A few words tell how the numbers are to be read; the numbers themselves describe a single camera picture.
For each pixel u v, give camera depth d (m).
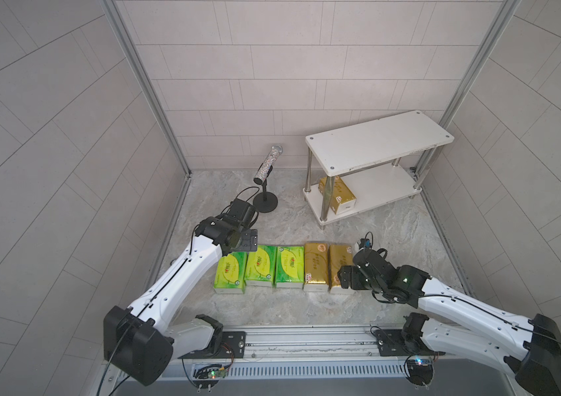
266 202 1.05
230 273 0.79
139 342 0.37
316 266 0.80
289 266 0.81
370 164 0.75
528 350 0.40
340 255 0.85
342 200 0.90
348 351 0.71
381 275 0.57
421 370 0.68
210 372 0.65
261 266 0.81
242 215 0.59
